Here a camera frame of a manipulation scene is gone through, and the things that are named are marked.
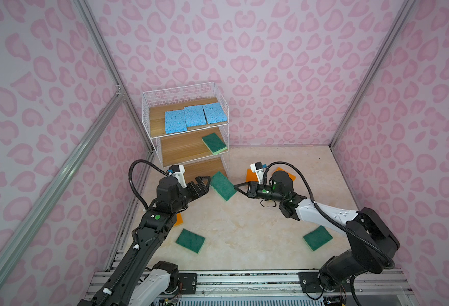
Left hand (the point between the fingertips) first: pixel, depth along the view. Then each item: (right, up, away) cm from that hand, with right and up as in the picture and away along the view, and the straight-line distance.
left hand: (205, 178), depth 74 cm
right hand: (+12, -4, +1) cm, 13 cm away
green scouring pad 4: (+47, -26, +8) cm, 55 cm away
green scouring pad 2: (+7, -3, +2) cm, 8 cm away
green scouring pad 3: (-7, -28, +8) cm, 30 cm away
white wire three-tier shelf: (-10, +13, +13) cm, 21 cm away
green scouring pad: (+3, +15, +12) cm, 19 cm away
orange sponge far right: (+30, +1, -10) cm, 32 cm away
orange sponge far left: (-14, -21, +16) cm, 30 cm away
